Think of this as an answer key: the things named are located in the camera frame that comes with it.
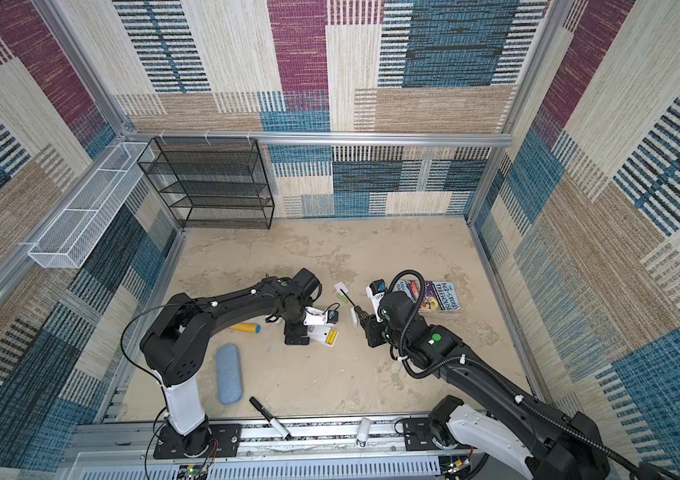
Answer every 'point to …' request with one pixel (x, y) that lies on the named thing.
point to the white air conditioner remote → (323, 333)
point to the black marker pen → (273, 420)
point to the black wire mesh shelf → (211, 182)
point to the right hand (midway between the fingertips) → (368, 325)
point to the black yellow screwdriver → (363, 316)
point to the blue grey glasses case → (228, 374)
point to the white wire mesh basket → (72, 236)
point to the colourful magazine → (438, 295)
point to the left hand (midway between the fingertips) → (306, 319)
